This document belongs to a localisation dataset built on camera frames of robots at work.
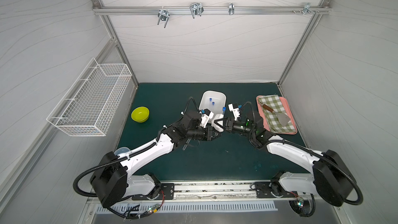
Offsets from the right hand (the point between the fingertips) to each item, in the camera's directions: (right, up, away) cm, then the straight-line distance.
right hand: (214, 122), depth 75 cm
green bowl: (-47, +1, +24) cm, 53 cm away
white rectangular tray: (+2, +9, +33) cm, 35 cm away
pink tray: (+52, +4, +29) cm, 60 cm away
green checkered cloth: (+44, +9, +33) cm, 56 cm away
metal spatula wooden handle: (+47, -2, +25) cm, 54 cm away
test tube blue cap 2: (+5, +6, +2) cm, 8 cm away
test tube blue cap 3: (+1, +8, +33) cm, 34 cm away
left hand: (+3, -6, -3) cm, 8 cm away
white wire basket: (-57, +8, -7) cm, 58 cm away
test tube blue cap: (-16, -17, +13) cm, 27 cm away
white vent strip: (-28, -38, -6) cm, 48 cm away
